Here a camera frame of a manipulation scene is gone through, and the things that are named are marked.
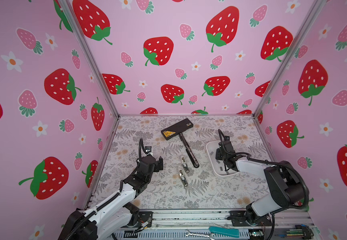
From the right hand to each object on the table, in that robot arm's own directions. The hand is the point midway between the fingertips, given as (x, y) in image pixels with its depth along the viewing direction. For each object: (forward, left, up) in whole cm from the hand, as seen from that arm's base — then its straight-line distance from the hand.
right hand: (220, 150), depth 95 cm
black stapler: (+19, +31, -4) cm, 37 cm away
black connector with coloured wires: (-39, -36, -3) cm, 53 cm away
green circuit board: (-42, -15, -5) cm, 45 cm away
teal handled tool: (-43, -3, -4) cm, 44 cm away
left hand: (-14, +40, +8) cm, 43 cm away
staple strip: (-19, +23, -2) cm, 30 cm away
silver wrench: (-46, +6, -5) cm, 46 cm away
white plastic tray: (-10, +2, -3) cm, 11 cm away
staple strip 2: (-14, +21, -3) cm, 25 cm away
